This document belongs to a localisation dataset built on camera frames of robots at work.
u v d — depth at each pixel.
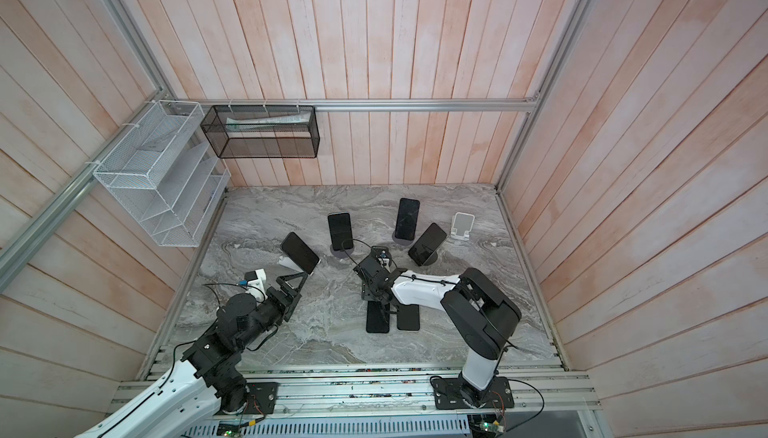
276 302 0.67
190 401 0.52
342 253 1.00
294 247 0.90
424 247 1.15
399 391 0.76
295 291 0.68
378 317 0.83
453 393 0.73
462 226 1.02
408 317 0.86
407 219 0.98
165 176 0.73
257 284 0.71
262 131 1.04
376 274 0.72
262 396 0.73
